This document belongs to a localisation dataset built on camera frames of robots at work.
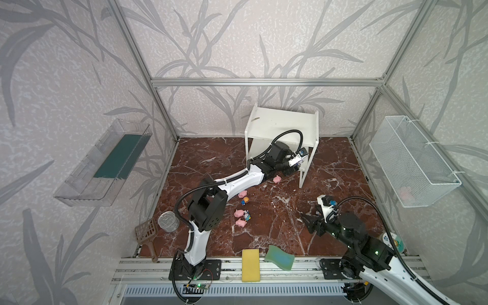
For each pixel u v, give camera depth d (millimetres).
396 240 736
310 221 666
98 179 633
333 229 645
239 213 879
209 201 532
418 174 630
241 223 838
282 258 753
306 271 752
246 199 926
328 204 639
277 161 684
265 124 807
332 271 734
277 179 988
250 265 742
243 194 937
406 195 717
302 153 737
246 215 865
